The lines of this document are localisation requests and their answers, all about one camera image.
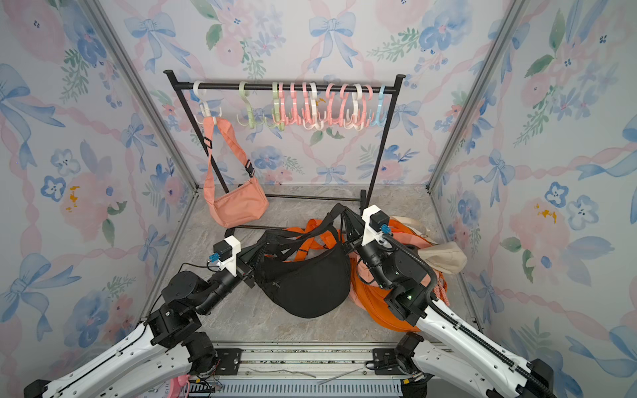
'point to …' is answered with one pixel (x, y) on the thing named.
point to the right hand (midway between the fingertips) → (349, 207)
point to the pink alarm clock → (176, 385)
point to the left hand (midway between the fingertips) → (264, 242)
